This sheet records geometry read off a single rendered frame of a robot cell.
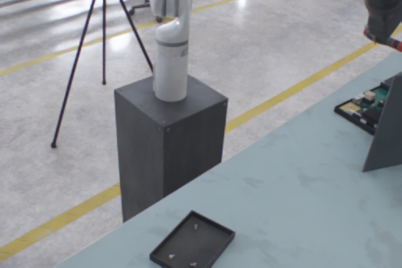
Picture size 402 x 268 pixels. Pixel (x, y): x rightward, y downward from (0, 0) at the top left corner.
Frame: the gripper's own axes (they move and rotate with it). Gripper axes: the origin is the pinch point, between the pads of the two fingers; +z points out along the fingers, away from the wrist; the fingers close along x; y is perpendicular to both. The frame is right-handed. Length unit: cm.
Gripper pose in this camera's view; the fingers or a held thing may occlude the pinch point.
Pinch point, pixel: (378, 39)
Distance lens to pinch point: 99.7
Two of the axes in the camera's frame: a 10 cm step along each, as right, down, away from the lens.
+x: 6.5, -7.5, 1.3
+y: 6.6, 4.7, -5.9
